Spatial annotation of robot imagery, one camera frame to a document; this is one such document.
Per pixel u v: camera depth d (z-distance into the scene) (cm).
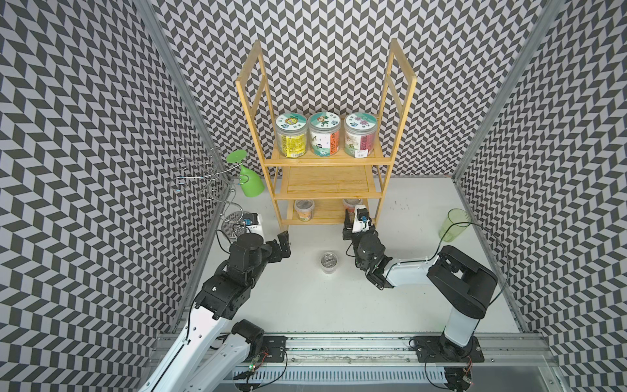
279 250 64
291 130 58
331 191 74
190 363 40
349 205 82
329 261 85
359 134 58
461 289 46
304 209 78
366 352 74
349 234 77
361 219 69
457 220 90
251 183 89
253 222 59
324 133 58
